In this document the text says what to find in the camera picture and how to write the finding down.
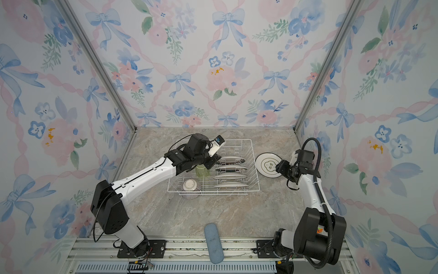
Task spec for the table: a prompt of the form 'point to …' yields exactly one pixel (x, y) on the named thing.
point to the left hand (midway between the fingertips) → (218, 152)
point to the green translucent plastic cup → (202, 171)
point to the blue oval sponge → (214, 243)
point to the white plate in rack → (230, 184)
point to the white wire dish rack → (242, 148)
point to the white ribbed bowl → (190, 190)
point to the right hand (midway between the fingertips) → (281, 167)
